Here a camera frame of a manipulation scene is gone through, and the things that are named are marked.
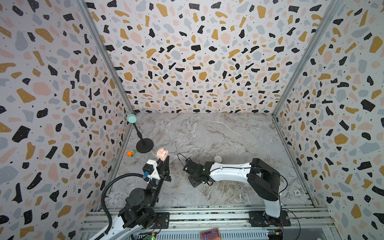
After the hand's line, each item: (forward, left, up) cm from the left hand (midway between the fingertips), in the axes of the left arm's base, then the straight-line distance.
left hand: (167, 155), depth 66 cm
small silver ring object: (-9, -69, -29) cm, 75 cm away
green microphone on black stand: (+23, +23, -27) cm, 42 cm away
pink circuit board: (-27, -20, -26) cm, 42 cm away
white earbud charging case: (+12, -26, -28) cm, 40 cm away
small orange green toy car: (+16, +30, -26) cm, 42 cm away
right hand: (0, -10, -26) cm, 28 cm away
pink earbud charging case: (0, +2, +2) cm, 3 cm away
